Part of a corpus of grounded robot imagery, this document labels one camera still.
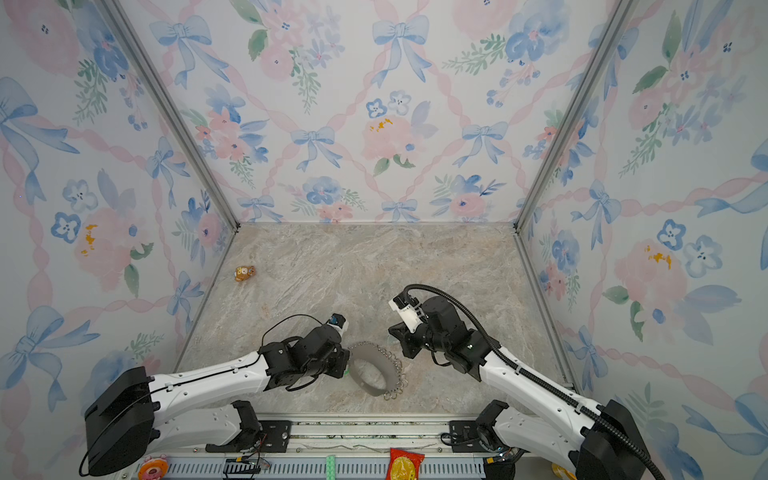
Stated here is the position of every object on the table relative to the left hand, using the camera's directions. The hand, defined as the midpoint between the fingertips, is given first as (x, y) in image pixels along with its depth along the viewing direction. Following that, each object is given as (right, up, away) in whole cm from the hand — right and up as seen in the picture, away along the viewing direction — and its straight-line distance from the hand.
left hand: (353, 357), depth 82 cm
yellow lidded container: (+48, -20, -15) cm, 54 cm away
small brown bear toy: (-40, +22, +20) cm, 50 cm away
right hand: (+11, +9, -5) cm, 15 cm away
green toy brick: (-4, -21, -13) cm, 25 cm away
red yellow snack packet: (+13, -21, -13) cm, 28 cm away
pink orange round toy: (-43, -20, -15) cm, 49 cm away
